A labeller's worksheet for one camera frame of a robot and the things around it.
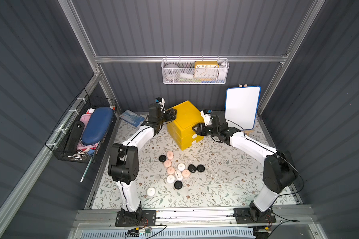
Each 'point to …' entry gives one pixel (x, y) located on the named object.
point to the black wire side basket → (57, 142)
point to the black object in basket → (75, 138)
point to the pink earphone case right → (186, 173)
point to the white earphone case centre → (178, 175)
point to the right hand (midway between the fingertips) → (198, 125)
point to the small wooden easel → (247, 132)
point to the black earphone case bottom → (178, 184)
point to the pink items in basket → (82, 148)
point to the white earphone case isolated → (150, 191)
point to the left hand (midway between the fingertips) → (174, 111)
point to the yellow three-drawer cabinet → (181, 128)
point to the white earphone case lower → (170, 179)
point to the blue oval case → (98, 124)
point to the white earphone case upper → (181, 167)
